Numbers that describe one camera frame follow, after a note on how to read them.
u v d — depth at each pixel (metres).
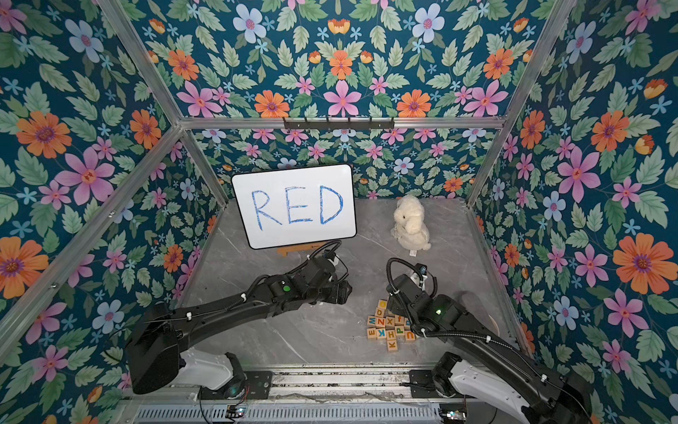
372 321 0.84
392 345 0.78
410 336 0.80
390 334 0.80
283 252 1.01
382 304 0.86
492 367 0.45
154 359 0.40
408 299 0.56
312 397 0.72
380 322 0.83
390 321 0.84
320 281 0.62
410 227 0.89
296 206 0.93
